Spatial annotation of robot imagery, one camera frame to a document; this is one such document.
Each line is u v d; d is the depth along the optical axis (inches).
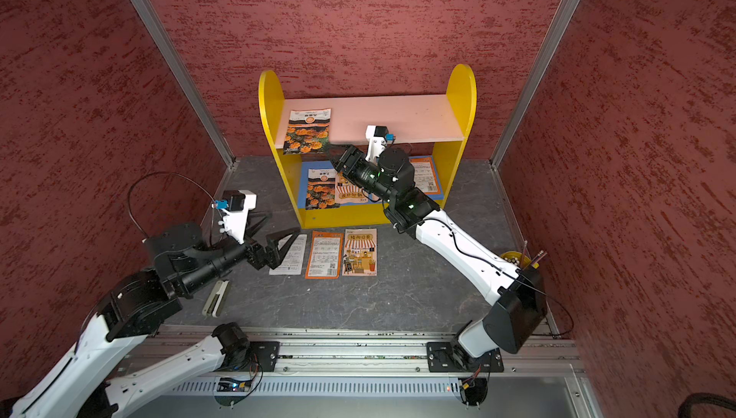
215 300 32.0
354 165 22.7
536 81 37.1
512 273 16.9
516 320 18.6
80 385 14.9
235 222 18.6
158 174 33.6
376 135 24.4
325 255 36.4
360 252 37.2
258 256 19.3
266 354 29.3
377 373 28.7
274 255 19.7
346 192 36.3
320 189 36.5
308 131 28.2
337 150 24.1
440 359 29.1
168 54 34.4
